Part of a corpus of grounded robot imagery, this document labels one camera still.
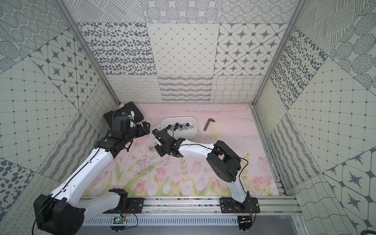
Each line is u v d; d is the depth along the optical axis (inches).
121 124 22.6
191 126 41.9
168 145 26.6
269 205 30.1
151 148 37.6
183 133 40.8
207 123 42.3
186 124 42.2
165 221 27.6
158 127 40.1
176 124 42.2
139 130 28.0
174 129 41.5
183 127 41.4
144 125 28.8
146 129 31.0
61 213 14.5
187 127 41.1
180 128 41.1
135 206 28.9
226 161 20.2
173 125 42.2
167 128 41.1
